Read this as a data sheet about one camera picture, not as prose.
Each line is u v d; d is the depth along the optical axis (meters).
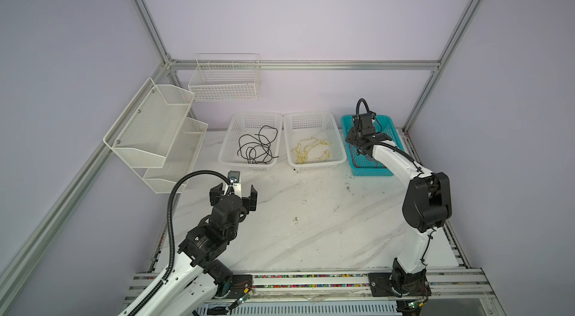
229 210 0.51
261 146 1.12
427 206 0.51
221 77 0.96
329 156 1.08
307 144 1.16
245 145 1.11
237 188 0.62
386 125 1.12
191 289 0.58
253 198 0.67
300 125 1.19
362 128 0.73
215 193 0.64
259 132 1.15
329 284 0.75
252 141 1.15
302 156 1.07
